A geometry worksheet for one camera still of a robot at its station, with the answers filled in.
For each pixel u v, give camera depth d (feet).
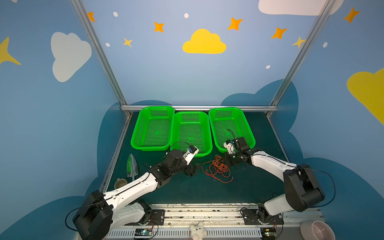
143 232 2.34
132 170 2.96
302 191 1.45
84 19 2.36
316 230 2.33
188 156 2.26
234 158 2.55
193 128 3.90
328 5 2.26
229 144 2.77
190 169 2.27
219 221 2.41
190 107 3.81
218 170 2.89
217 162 2.96
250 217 2.45
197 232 2.22
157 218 2.49
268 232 2.35
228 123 3.77
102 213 1.30
